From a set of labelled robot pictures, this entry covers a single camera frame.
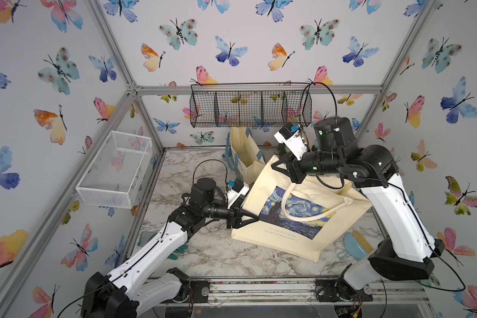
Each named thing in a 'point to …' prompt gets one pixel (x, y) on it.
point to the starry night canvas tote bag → (294, 215)
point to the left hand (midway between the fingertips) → (257, 215)
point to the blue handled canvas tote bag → (243, 154)
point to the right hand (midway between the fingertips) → (278, 161)
